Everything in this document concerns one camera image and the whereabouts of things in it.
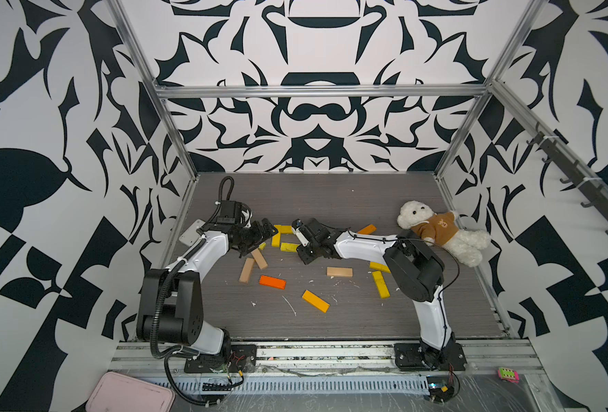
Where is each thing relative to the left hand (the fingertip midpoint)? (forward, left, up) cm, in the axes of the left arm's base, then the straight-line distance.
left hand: (266, 233), depth 90 cm
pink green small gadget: (-43, -65, -6) cm, 78 cm away
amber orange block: (-21, -16, -9) cm, 28 cm away
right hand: (-1, -11, -9) cm, 14 cm away
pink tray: (-42, +39, -7) cm, 58 cm away
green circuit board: (-45, -48, -10) cm, 67 cm away
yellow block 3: (-2, -7, -7) cm, 10 cm away
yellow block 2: (0, -7, +1) cm, 7 cm away
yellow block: (+1, -3, -7) cm, 8 cm away
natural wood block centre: (-11, -24, -8) cm, 28 cm away
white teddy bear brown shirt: (0, -63, -2) cm, 63 cm away
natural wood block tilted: (-5, +3, -9) cm, 11 cm away
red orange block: (-14, -2, -9) cm, 17 cm away
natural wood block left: (-10, +8, -9) cm, 15 cm away
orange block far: (+5, -38, -9) cm, 39 cm away
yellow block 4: (0, +2, -8) cm, 8 cm away
